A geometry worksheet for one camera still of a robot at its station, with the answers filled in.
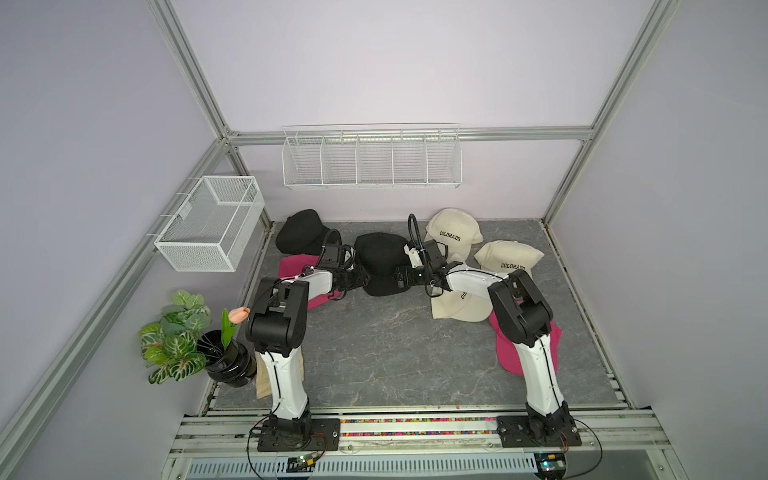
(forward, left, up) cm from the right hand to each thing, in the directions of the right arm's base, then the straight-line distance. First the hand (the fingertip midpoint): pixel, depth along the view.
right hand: (399, 273), depth 102 cm
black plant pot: (-33, +43, +7) cm, 55 cm away
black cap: (+17, +36, +2) cm, 40 cm away
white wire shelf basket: (+28, +9, +28) cm, 41 cm away
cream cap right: (+4, -37, +4) cm, 37 cm away
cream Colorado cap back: (+16, -21, +4) cm, 26 cm away
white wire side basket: (-1, +53, +24) cm, 58 cm away
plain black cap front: (+3, +6, +7) cm, 10 cm away
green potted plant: (-35, +49, +24) cm, 64 cm away
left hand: (-2, +11, 0) cm, 11 cm away
